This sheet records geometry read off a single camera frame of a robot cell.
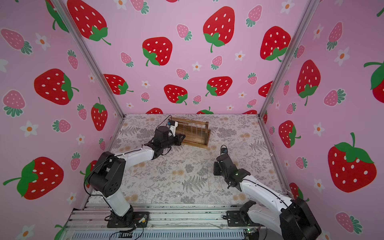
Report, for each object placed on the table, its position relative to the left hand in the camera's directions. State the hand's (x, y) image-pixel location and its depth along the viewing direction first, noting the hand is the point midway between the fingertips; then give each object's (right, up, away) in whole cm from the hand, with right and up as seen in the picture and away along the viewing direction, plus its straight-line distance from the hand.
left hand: (187, 135), depth 91 cm
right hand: (+21, -17, -4) cm, 27 cm away
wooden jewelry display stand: (+6, +1, +20) cm, 21 cm away
